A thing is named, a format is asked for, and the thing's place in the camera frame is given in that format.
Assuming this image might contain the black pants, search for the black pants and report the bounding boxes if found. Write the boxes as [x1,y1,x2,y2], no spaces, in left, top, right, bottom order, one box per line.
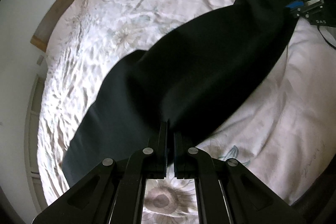
[62,0,297,186]

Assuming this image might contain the white floral duvet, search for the white floral duvet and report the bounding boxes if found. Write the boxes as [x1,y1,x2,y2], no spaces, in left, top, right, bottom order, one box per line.
[37,0,335,223]

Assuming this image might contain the black cable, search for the black cable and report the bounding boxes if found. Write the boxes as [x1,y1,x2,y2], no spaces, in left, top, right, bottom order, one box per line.
[316,24,336,50]

